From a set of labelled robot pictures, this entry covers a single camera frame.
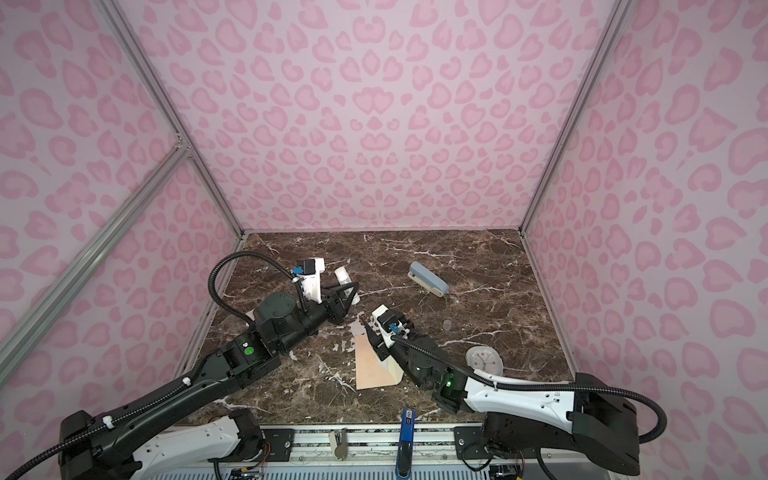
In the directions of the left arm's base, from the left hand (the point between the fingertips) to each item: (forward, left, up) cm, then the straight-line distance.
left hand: (357, 280), depth 66 cm
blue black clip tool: (-28, -10, -29) cm, 42 cm away
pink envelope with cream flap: (-9, -1, -32) cm, 33 cm away
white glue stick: (0, +3, +1) cm, 3 cm away
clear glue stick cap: (+4, -24, -32) cm, 40 cm away
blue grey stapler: (+20, -20, -29) cm, 40 cm away
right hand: (-4, -3, -7) cm, 9 cm away
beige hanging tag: (-26, +6, -30) cm, 40 cm away
